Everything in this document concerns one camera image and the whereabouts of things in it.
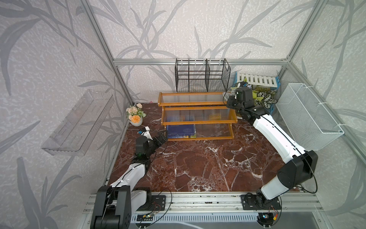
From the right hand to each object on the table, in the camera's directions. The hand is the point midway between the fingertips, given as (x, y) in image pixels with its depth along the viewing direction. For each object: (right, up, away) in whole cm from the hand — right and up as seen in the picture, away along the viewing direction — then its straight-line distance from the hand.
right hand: (229, 97), depth 81 cm
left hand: (-38, -22, +4) cm, 44 cm away
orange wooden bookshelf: (-8, -7, +31) cm, 33 cm away
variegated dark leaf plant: (+23, +2, +6) cm, 24 cm away
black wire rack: (-14, +19, +23) cm, 33 cm away
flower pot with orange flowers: (-62, -11, +17) cm, 65 cm away
